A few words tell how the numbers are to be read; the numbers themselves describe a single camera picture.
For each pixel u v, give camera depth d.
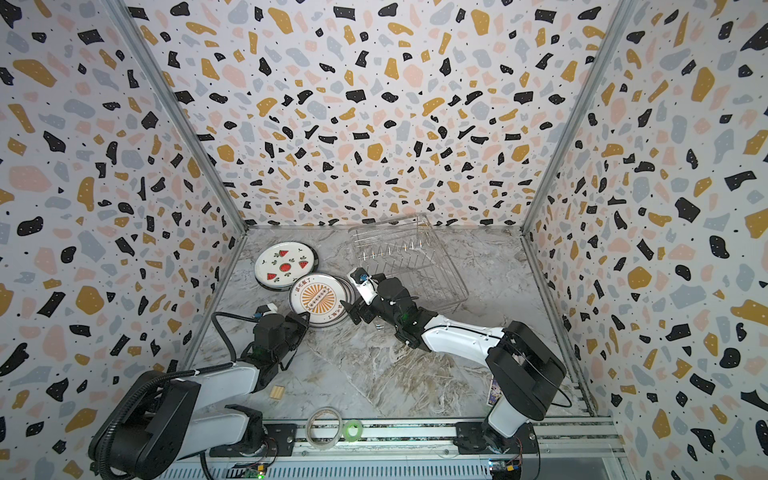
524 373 0.44
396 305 0.62
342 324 0.92
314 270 1.06
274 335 0.70
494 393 0.80
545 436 0.76
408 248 1.07
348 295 0.97
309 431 0.76
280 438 0.73
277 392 0.80
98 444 0.41
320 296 0.95
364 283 0.70
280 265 1.06
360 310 0.72
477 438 0.73
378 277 0.79
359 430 0.76
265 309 0.83
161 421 0.42
